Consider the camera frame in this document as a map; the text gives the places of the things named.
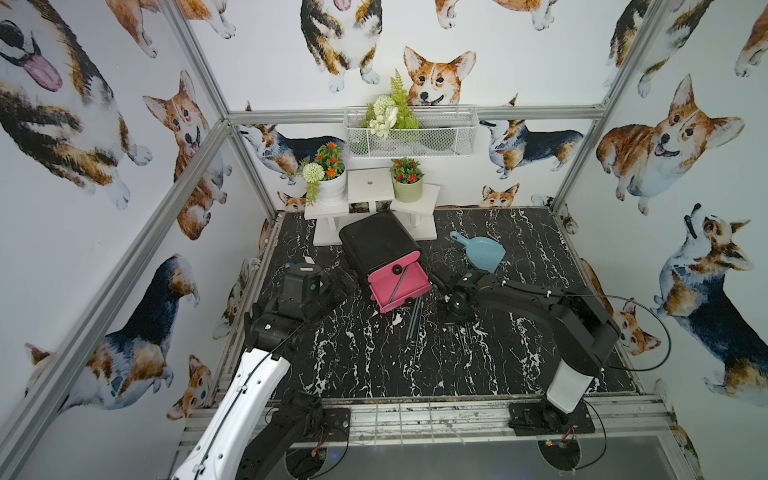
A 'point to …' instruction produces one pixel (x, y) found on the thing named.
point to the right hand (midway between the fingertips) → (443, 320)
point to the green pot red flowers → (407, 180)
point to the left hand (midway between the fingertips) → (349, 275)
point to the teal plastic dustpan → (482, 253)
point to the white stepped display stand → (370, 192)
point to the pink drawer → (398, 282)
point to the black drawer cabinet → (378, 243)
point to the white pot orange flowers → (325, 176)
